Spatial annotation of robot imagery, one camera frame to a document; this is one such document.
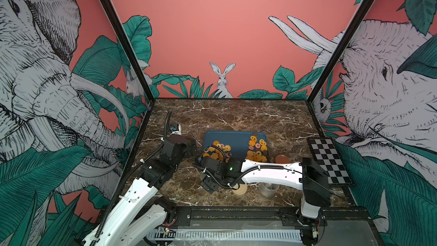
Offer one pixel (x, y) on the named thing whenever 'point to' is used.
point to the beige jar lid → (242, 189)
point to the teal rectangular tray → (237, 140)
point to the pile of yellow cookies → (258, 152)
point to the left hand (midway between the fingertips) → (186, 139)
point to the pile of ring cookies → (218, 150)
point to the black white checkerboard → (329, 158)
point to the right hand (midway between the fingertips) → (206, 176)
